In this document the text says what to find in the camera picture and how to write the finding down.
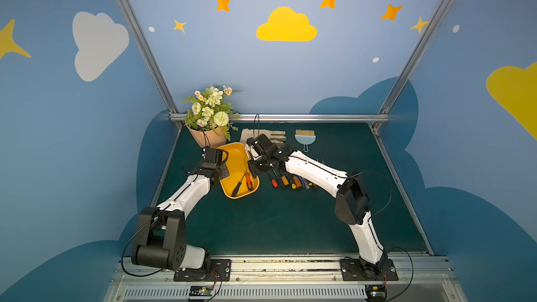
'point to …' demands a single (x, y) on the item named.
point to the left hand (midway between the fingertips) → (219, 167)
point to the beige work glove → (277, 137)
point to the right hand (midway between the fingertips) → (252, 165)
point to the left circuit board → (201, 291)
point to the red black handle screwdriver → (273, 182)
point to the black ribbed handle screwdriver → (238, 185)
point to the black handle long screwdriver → (291, 181)
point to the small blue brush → (305, 137)
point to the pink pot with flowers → (209, 119)
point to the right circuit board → (375, 293)
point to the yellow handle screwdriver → (284, 179)
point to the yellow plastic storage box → (236, 168)
